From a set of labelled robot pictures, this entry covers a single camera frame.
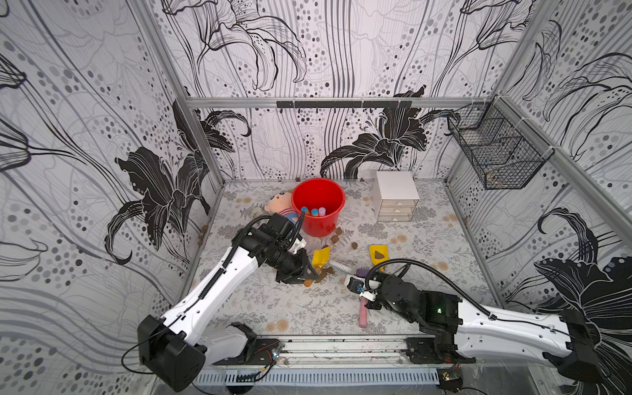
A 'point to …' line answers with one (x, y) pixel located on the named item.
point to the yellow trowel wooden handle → (320, 257)
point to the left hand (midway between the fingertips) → (315, 283)
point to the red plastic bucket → (321, 200)
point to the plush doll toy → (282, 203)
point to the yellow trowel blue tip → (314, 212)
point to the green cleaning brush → (341, 268)
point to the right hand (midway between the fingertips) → (359, 274)
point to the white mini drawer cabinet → (395, 196)
